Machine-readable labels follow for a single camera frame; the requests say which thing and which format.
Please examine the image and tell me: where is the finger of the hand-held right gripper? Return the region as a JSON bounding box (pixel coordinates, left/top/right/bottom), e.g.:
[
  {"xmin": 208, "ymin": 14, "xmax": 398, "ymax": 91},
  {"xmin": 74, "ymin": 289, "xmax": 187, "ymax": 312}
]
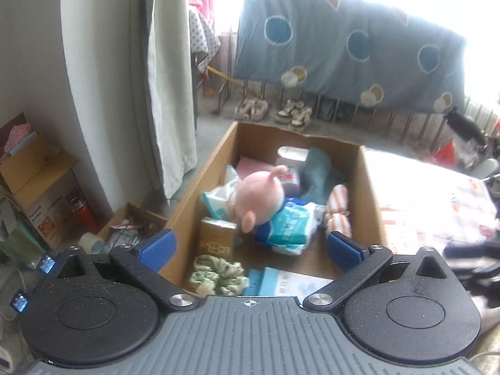
[{"xmin": 445, "ymin": 243, "xmax": 500, "ymax": 260}]

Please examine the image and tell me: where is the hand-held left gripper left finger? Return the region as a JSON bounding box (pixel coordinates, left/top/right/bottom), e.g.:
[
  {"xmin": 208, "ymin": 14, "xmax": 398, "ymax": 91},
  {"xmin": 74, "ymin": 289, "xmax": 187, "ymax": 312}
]
[{"xmin": 55, "ymin": 230, "xmax": 198, "ymax": 308}]

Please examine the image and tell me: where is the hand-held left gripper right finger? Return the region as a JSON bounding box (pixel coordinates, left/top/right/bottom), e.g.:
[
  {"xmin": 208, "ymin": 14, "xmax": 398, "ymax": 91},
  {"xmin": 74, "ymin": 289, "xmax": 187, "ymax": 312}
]
[{"xmin": 302, "ymin": 230, "xmax": 454, "ymax": 308}]

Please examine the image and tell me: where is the orange striped towel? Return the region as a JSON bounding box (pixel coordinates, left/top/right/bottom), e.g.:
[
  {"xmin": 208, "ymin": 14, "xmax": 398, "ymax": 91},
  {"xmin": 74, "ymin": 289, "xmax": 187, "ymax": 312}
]
[{"xmin": 323, "ymin": 184, "xmax": 352, "ymax": 239}]

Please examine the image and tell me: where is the brown small carton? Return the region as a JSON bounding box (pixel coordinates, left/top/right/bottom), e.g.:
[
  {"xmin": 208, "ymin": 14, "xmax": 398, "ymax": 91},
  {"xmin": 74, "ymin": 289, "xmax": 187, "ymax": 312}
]
[{"xmin": 198, "ymin": 219, "xmax": 237, "ymax": 260}]

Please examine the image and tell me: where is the blue plastic packet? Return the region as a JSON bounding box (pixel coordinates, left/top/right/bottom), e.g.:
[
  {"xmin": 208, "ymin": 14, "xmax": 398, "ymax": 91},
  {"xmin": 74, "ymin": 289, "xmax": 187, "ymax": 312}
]
[{"xmin": 254, "ymin": 197, "xmax": 327, "ymax": 256}]

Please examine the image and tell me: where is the brown cardboard box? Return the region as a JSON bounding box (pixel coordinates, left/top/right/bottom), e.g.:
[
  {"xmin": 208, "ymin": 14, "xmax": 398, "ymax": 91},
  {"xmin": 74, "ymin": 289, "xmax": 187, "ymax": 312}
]
[{"xmin": 156, "ymin": 121, "xmax": 389, "ymax": 298}]

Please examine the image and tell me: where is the green scrunchie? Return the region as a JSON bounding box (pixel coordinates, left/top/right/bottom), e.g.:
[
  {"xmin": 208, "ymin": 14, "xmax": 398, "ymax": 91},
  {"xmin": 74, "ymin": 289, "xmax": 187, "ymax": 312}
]
[{"xmin": 189, "ymin": 255, "xmax": 251, "ymax": 298}]

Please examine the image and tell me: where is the light blue box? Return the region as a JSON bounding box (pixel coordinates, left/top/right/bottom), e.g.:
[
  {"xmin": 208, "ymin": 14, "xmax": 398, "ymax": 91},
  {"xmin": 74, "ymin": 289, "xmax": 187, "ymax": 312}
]
[{"xmin": 244, "ymin": 267, "xmax": 333, "ymax": 297}]

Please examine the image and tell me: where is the white teal printed packet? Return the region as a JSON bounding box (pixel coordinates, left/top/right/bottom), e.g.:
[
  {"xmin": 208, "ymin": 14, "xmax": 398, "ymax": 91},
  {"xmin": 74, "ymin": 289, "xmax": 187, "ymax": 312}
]
[{"xmin": 201, "ymin": 164, "xmax": 241, "ymax": 219}]

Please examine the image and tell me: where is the teal checked towel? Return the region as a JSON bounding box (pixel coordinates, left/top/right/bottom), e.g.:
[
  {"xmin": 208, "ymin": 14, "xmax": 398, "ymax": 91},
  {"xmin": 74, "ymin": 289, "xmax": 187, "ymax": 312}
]
[{"xmin": 299, "ymin": 147, "xmax": 346, "ymax": 206}]

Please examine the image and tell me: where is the pink plush pig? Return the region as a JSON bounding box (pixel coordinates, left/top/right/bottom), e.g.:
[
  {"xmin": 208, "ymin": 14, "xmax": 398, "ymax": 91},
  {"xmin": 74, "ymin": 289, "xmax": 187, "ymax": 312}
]
[{"xmin": 228, "ymin": 165, "xmax": 290, "ymax": 233}]

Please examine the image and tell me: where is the pink sponge cloth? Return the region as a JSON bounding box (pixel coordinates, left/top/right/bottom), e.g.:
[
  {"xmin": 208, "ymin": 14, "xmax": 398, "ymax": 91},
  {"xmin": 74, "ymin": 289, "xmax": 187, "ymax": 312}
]
[{"xmin": 236, "ymin": 156, "xmax": 274, "ymax": 180}]

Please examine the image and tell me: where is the small cardboard box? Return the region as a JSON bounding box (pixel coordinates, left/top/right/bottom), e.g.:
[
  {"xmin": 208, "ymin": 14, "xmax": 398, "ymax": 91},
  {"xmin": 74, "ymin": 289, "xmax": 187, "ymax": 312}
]
[{"xmin": 97, "ymin": 202, "xmax": 168, "ymax": 248}]

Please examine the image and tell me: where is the tape roll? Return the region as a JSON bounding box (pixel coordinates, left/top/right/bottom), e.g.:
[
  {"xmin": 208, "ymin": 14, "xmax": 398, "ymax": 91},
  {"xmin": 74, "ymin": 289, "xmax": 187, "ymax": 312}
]
[{"xmin": 79, "ymin": 232, "xmax": 106, "ymax": 254}]

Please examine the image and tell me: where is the red bottle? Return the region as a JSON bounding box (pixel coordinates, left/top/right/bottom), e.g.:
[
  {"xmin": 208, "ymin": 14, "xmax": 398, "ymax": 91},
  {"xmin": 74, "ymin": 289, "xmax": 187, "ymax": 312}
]
[{"xmin": 70, "ymin": 199, "xmax": 100, "ymax": 237}]

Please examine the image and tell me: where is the small red bag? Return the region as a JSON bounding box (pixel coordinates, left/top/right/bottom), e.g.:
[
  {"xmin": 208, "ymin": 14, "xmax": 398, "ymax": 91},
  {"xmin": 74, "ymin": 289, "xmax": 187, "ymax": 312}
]
[{"xmin": 435, "ymin": 142, "xmax": 456, "ymax": 167}]

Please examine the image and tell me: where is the printed cardboard carton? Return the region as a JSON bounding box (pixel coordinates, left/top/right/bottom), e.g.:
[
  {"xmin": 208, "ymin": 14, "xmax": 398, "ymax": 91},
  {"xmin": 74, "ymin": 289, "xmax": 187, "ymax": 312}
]
[{"xmin": 0, "ymin": 137, "xmax": 92, "ymax": 251}]

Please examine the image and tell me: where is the white black sneaker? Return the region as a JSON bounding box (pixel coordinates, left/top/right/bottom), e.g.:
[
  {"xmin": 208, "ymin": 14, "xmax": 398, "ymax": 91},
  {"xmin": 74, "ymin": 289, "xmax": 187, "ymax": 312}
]
[
  {"xmin": 274, "ymin": 99, "xmax": 305, "ymax": 123},
  {"xmin": 289, "ymin": 106, "xmax": 313, "ymax": 130}
]

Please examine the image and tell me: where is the green bag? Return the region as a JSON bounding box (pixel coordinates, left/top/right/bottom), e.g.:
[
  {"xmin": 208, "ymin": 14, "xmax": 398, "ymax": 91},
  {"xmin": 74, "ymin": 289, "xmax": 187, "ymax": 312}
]
[{"xmin": 0, "ymin": 227, "xmax": 43, "ymax": 270}]

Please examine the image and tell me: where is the metal railing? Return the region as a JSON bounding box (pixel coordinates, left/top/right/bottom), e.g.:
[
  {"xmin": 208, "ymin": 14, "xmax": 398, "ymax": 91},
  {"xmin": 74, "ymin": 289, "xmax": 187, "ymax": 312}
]
[{"xmin": 213, "ymin": 27, "xmax": 500, "ymax": 153}]

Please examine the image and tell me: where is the pale green curtain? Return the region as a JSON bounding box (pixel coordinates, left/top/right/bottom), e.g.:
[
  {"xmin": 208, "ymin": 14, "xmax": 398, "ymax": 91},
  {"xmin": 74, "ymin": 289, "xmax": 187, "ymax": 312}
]
[{"xmin": 147, "ymin": 0, "xmax": 198, "ymax": 200}]

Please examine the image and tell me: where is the pink patterned cloth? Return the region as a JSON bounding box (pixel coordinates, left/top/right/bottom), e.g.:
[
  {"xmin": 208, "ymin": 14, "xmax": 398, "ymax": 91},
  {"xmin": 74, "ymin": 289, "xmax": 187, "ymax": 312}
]
[{"xmin": 4, "ymin": 123, "xmax": 34, "ymax": 153}]

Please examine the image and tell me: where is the yellow broom stick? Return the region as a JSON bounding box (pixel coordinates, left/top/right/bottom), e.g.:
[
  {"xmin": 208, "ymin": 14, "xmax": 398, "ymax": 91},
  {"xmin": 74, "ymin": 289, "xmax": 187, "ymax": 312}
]
[{"xmin": 207, "ymin": 66, "xmax": 260, "ymax": 98}]

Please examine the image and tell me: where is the blue dotted blanket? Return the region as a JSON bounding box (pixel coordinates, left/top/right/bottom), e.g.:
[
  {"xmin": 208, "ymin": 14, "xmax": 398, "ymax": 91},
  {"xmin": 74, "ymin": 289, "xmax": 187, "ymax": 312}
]
[{"xmin": 233, "ymin": 0, "xmax": 467, "ymax": 114}]

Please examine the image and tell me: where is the polka dot cloth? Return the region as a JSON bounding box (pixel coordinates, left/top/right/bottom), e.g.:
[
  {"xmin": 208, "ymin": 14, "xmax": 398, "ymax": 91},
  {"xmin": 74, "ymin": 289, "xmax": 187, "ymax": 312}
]
[{"xmin": 189, "ymin": 8, "xmax": 221, "ymax": 73}]

